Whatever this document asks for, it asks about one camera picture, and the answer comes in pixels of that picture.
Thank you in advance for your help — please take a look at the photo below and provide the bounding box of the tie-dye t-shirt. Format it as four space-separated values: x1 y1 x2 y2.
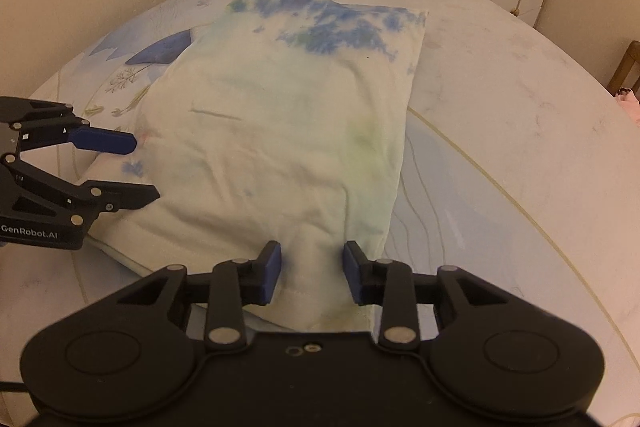
87 0 428 333

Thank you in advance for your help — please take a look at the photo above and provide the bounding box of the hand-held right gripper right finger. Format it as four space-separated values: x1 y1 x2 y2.
342 241 511 350

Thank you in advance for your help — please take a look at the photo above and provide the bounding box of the wooden chair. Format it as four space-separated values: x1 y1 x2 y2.
606 40 640 96

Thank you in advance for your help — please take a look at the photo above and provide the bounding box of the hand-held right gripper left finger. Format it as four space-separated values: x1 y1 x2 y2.
117 241 283 352

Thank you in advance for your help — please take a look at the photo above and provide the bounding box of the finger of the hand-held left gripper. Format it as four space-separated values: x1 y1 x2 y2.
0 154 161 228
0 96 138 158

